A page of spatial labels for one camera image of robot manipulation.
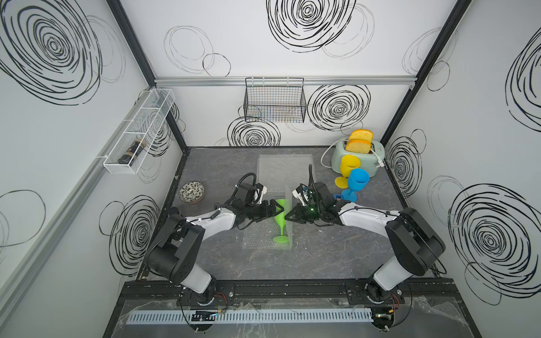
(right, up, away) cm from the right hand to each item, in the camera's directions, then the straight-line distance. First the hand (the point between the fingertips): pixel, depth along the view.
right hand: (286, 219), depth 83 cm
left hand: (-3, +2, +3) cm, 5 cm away
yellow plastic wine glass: (+29, +22, +12) cm, 39 cm away
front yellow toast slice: (+33, +30, +10) cm, 46 cm away
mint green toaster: (+39, +24, +12) cm, 47 cm away
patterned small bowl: (-44, +9, +16) cm, 48 cm away
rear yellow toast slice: (+36, +36, +13) cm, 52 cm away
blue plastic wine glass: (+30, +15, +3) cm, 34 cm away
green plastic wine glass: (-2, -1, +3) cm, 4 cm away
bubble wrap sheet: (-4, +18, +25) cm, 32 cm away
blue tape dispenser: (+24, +7, +11) cm, 28 cm away
